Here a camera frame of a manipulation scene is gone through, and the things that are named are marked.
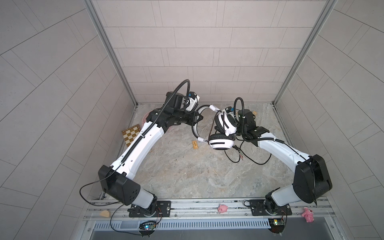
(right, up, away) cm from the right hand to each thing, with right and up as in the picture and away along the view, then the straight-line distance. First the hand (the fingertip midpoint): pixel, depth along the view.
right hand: (216, 127), depth 81 cm
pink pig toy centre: (+2, -38, -11) cm, 40 cm away
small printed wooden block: (-12, -12, +12) cm, 21 cm away
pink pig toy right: (+41, -39, -14) cm, 58 cm away
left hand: (-7, +6, -12) cm, 15 cm away
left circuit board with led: (-32, -43, -17) cm, 56 cm away
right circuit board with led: (+26, -44, -13) cm, 53 cm away
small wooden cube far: (+31, +8, +27) cm, 42 cm away
